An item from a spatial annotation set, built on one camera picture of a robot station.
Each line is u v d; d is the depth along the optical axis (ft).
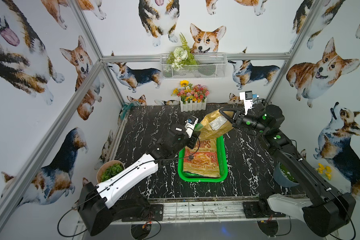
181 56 2.56
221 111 2.09
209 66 3.03
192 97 3.53
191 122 2.02
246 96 1.86
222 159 2.74
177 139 1.78
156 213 2.41
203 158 2.83
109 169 2.60
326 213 1.23
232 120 1.98
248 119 1.89
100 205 1.25
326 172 2.35
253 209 2.41
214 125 2.26
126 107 3.95
